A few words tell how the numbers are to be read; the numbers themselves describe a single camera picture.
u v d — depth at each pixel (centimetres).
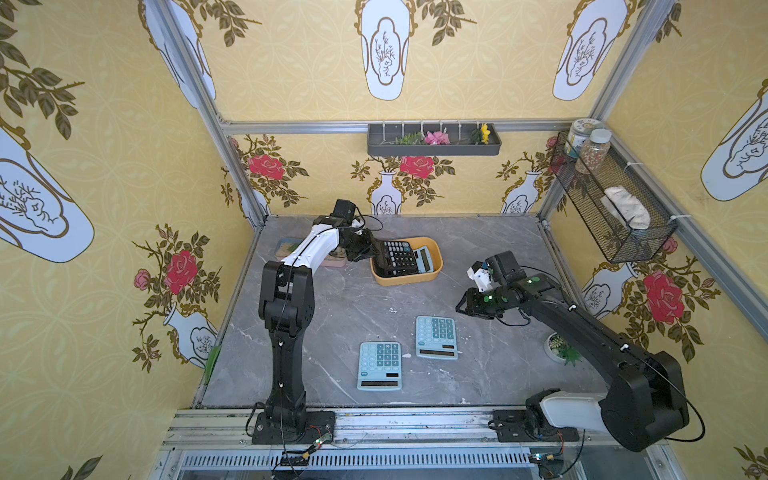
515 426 73
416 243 107
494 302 69
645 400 40
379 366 82
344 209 82
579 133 86
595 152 80
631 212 69
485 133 88
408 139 88
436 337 88
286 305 56
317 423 74
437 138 88
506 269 65
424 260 104
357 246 86
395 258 98
